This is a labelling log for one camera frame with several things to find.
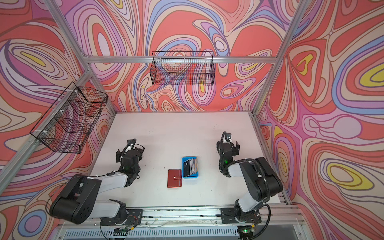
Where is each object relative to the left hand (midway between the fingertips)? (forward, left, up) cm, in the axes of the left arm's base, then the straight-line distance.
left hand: (130, 148), depth 89 cm
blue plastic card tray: (-4, -33, -6) cm, 34 cm away
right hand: (+4, -62, -3) cm, 63 cm away
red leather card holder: (-16, -27, -7) cm, 32 cm away
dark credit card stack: (-10, -37, -5) cm, 38 cm away
